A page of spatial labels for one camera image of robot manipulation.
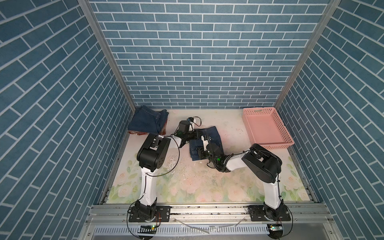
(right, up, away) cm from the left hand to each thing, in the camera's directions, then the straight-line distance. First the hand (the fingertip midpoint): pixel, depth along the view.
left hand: (201, 132), depth 102 cm
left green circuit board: (-27, -45, -29) cm, 60 cm away
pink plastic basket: (+47, +3, +7) cm, 48 cm away
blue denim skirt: (-41, +9, +4) cm, 42 cm away
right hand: (-3, -9, -6) cm, 11 cm away
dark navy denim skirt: (+8, -4, 0) cm, 9 cm away
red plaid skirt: (-27, 0, +3) cm, 28 cm away
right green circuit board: (+37, -47, -28) cm, 66 cm away
